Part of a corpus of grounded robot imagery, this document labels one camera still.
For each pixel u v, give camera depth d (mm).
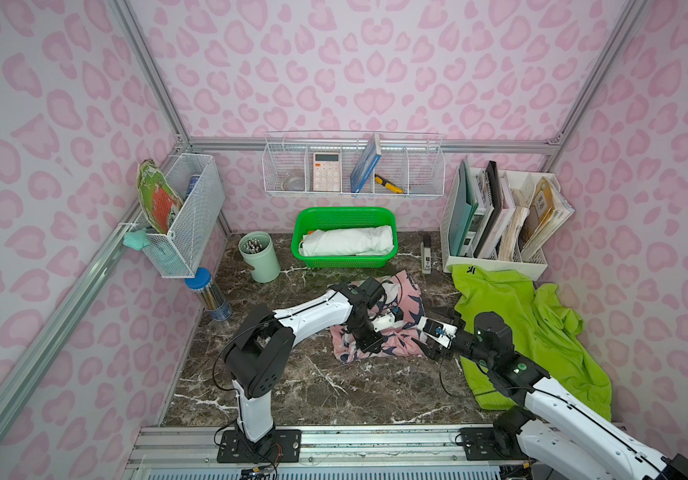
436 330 629
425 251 1101
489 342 588
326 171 949
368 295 719
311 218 1162
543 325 888
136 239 619
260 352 478
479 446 719
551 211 903
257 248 927
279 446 722
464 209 871
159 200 748
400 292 994
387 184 977
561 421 496
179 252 725
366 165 881
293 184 932
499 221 867
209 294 861
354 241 1016
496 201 873
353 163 984
